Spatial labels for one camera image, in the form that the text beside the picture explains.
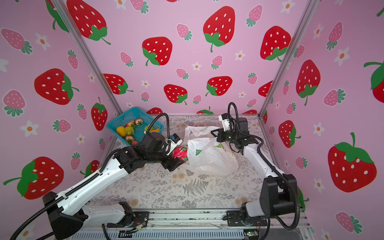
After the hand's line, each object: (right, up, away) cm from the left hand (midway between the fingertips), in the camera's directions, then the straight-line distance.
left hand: (179, 155), depth 71 cm
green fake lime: (-40, +11, +33) cm, 53 cm away
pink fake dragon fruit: (+1, +1, -3) cm, 3 cm away
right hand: (+17, +11, +11) cm, 23 cm away
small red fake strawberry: (-38, +6, +29) cm, 48 cm away
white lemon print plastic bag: (+13, -1, +3) cm, 14 cm away
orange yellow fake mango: (-21, +11, +34) cm, 42 cm away
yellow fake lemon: (-46, +12, +33) cm, 57 cm away
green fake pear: (-29, +14, +36) cm, 48 cm away
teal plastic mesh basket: (-38, +20, +43) cm, 61 cm away
